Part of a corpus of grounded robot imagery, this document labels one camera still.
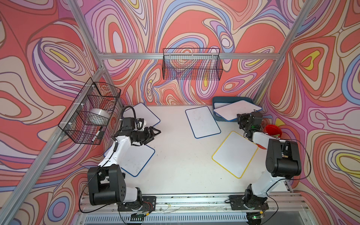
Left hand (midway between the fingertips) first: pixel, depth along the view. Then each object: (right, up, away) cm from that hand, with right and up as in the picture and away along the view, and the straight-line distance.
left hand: (158, 135), depth 83 cm
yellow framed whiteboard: (+51, -14, +9) cm, 53 cm away
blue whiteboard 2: (+54, +15, +28) cm, 63 cm away
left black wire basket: (-36, +8, -11) cm, 39 cm away
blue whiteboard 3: (-20, +16, +35) cm, 43 cm away
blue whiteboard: (+45, +22, +34) cm, 60 cm away
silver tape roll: (-28, +12, -12) cm, 33 cm away
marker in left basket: (-31, +1, -12) cm, 33 cm away
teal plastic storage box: (+47, +24, +34) cm, 63 cm away
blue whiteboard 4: (+31, +7, +24) cm, 40 cm away
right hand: (+52, +12, +12) cm, 55 cm away
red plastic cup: (+71, +3, +3) cm, 71 cm away
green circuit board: (-9, -42, -11) cm, 44 cm away
